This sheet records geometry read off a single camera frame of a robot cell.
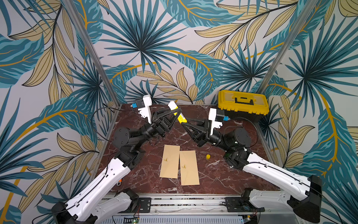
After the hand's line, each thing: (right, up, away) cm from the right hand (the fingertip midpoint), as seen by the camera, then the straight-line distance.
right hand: (183, 121), depth 50 cm
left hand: (-1, +3, -3) cm, 4 cm away
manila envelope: (+4, -30, +36) cm, 47 cm away
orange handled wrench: (-36, -35, +31) cm, 58 cm away
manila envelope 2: (-8, -29, +37) cm, 48 cm away
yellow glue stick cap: (+17, -23, +40) cm, 49 cm away
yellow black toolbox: (+45, +11, +52) cm, 69 cm away
